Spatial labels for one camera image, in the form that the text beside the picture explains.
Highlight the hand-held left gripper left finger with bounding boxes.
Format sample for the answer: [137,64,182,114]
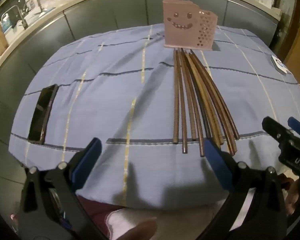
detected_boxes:
[17,137,108,240]

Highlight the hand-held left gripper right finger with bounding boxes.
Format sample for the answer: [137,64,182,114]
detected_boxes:
[200,139,288,240]

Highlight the black chopstick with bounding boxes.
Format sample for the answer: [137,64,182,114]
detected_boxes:
[189,52,213,142]

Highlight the pale bamboo chopstick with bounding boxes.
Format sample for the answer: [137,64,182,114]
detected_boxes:
[186,52,224,146]

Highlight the bunch of brown wooden chopsticks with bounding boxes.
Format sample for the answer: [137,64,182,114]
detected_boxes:
[172,48,240,157]

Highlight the pink smiley utensil holder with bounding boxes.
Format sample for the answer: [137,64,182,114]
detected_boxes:
[163,0,217,51]

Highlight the person's right hand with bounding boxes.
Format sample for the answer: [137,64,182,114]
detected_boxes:
[279,174,300,215]

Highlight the person's left hand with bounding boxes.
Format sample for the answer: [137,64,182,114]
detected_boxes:
[109,217,158,240]

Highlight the person's maroon garment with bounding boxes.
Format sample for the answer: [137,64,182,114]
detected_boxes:
[76,196,121,233]

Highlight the black smartphone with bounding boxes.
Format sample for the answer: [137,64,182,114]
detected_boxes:
[27,84,59,145]

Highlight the white box with blue logo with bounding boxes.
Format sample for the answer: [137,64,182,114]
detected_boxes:
[270,55,294,76]

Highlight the person's white garment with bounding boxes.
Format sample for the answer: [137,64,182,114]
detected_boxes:
[106,204,232,240]

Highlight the blue striped tablecloth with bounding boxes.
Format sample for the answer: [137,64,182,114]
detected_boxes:
[9,22,300,210]

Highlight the chrome kitchen faucet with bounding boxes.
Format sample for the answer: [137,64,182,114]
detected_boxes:
[22,0,42,15]
[1,5,29,30]

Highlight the blue and white package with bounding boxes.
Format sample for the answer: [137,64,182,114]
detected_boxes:
[1,14,14,34]

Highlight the wooden door frame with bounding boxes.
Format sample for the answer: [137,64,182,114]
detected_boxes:
[269,0,300,64]

